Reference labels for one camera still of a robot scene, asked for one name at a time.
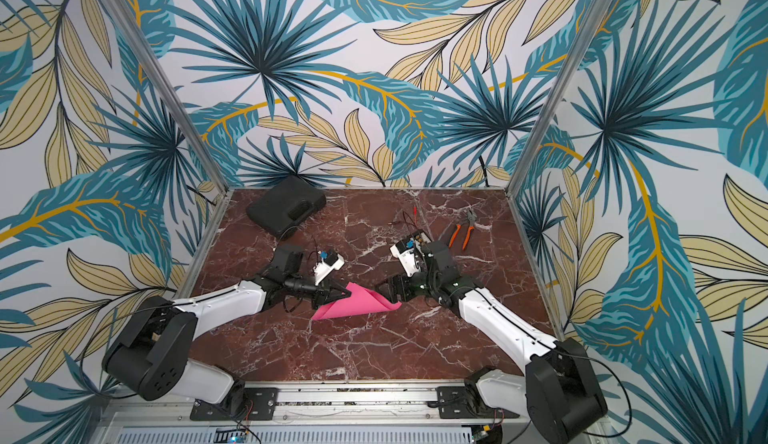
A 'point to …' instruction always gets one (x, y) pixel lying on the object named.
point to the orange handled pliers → (472, 219)
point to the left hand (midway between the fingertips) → (347, 297)
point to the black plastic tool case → (287, 207)
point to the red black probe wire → (408, 220)
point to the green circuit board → (228, 435)
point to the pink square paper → (361, 300)
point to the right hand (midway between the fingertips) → (387, 282)
